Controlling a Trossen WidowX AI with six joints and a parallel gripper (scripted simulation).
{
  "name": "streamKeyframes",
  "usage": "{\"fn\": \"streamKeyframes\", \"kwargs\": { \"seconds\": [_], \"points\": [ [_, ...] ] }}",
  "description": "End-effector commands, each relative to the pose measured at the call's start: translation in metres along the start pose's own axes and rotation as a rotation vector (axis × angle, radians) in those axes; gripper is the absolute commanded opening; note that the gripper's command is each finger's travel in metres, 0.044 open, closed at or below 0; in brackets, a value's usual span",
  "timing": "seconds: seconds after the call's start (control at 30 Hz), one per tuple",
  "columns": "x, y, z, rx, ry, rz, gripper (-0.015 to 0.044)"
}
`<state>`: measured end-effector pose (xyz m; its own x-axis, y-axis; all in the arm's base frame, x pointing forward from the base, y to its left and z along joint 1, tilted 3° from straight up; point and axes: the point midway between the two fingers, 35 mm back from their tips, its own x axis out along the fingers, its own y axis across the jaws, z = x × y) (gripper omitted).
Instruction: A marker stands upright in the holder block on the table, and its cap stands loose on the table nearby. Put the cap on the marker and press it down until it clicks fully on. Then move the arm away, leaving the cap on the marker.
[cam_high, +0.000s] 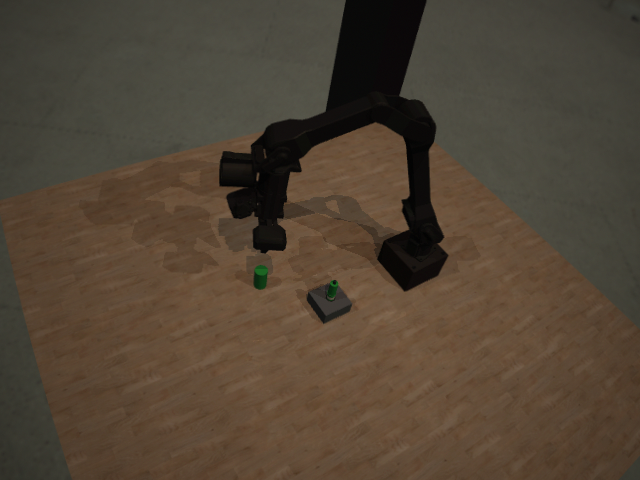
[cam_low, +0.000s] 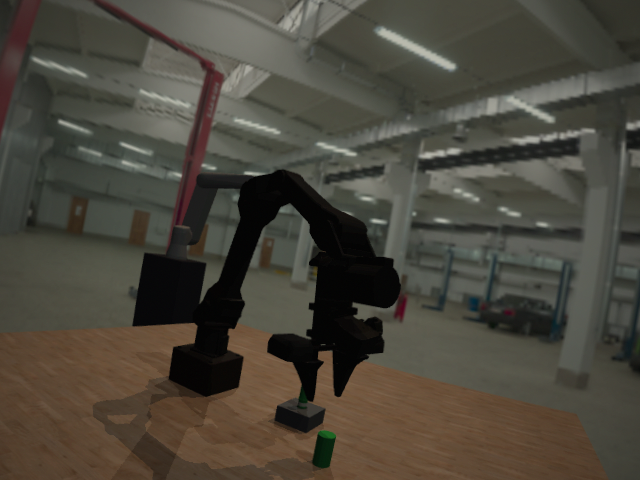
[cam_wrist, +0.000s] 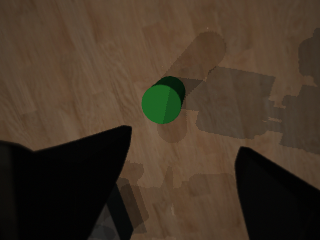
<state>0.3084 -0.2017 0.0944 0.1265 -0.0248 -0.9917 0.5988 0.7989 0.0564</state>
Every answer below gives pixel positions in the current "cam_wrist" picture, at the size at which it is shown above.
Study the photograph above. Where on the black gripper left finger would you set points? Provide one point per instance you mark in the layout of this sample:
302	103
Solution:
58	193

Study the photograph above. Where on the translucent green cylinder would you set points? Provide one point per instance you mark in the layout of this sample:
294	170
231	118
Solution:
162	102

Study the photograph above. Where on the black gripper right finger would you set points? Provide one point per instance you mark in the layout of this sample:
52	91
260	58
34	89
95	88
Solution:
276	204

